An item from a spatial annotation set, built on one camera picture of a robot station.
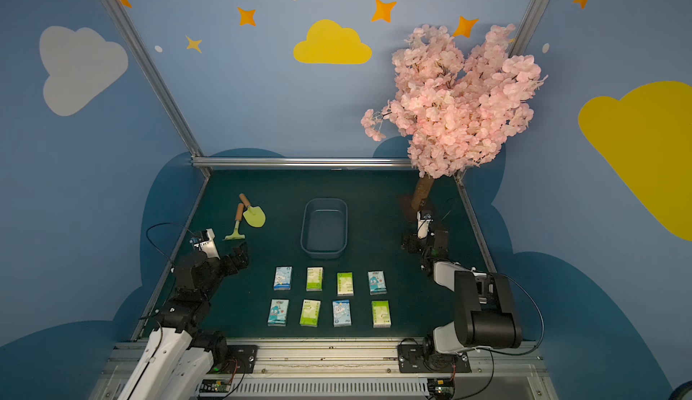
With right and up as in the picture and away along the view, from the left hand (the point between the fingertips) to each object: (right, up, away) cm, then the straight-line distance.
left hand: (231, 244), depth 79 cm
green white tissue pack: (+24, -12, +9) cm, 28 cm away
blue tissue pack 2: (+33, -21, +1) cm, 39 cm away
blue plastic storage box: (+26, +2, +21) cm, 34 cm away
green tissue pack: (+34, -14, +7) cm, 38 cm away
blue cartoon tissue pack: (+13, -13, +9) cm, 20 cm away
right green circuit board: (+61, -39, -6) cm, 72 cm away
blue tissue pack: (+14, -21, +1) cm, 25 cm away
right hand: (+61, +3, +16) cm, 63 cm away
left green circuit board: (-1, -37, -8) cm, 38 cm away
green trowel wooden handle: (-3, +6, +27) cm, 28 cm away
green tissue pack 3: (+45, -21, +1) cm, 50 cm away
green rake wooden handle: (-8, 0, +21) cm, 22 cm away
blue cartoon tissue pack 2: (+45, -15, +7) cm, 48 cm away
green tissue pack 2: (+23, -21, +1) cm, 32 cm away
